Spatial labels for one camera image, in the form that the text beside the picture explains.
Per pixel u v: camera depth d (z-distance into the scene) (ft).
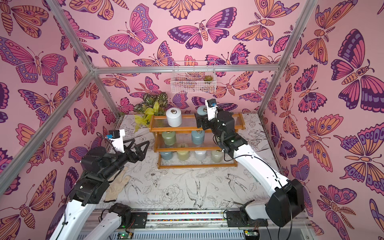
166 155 3.01
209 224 2.39
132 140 2.21
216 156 2.90
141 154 1.91
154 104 2.90
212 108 2.01
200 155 2.94
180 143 2.94
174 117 2.32
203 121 2.15
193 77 3.13
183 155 2.89
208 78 3.02
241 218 2.19
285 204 1.57
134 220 2.39
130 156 1.84
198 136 2.63
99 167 1.56
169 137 2.63
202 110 2.30
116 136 1.77
